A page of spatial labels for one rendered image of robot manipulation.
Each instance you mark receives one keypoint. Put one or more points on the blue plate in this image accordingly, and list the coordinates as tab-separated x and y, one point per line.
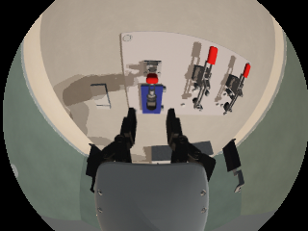
144	93

